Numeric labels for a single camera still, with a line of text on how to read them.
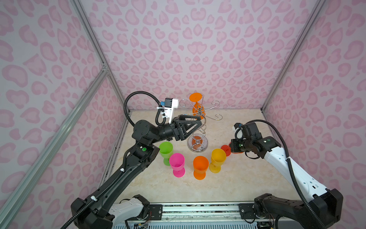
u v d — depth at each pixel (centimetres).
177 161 79
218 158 83
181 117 55
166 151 78
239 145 67
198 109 75
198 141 98
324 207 38
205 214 73
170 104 48
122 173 44
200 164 78
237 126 73
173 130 47
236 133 69
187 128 55
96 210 38
